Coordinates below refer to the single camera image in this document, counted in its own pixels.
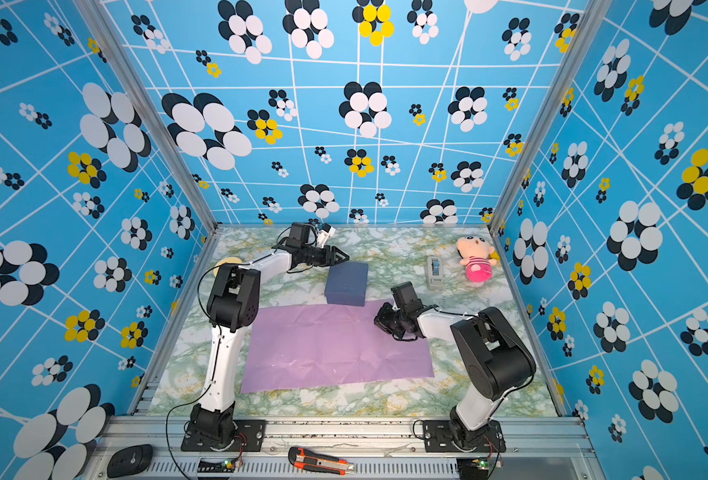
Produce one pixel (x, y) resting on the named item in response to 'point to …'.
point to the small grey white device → (435, 273)
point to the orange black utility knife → (304, 459)
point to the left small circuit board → (217, 465)
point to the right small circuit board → (472, 466)
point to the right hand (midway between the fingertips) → (375, 321)
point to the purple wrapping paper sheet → (291, 347)
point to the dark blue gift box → (346, 284)
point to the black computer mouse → (129, 460)
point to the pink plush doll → (476, 251)
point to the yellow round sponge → (234, 260)
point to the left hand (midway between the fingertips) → (347, 257)
